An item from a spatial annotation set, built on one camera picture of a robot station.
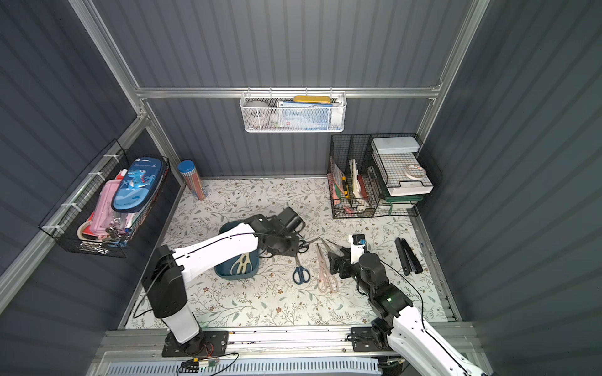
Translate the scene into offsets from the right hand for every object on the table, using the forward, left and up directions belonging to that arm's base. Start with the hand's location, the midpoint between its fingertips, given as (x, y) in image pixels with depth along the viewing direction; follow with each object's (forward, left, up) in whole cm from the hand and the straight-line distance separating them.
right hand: (346, 250), depth 80 cm
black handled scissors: (+9, +3, -14) cm, 17 cm away
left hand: (0, +17, -1) cm, 17 cm away
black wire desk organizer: (+42, -20, -5) cm, 47 cm away
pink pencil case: (+2, +73, +19) cm, 76 cm away
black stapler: (+2, -26, -11) cm, 28 cm away
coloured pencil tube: (+34, +64, +1) cm, 73 cm away
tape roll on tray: (+33, -31, +6) cm, 46 cm away
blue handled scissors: (-3, +16, -14) cm, 21 cm away
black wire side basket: (-3, +77, +22) cm, 80 cm away
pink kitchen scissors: (-5, +7, -14) cm, 16 cm away
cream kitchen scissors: (-1, +38, -12) cm, 40 cm away
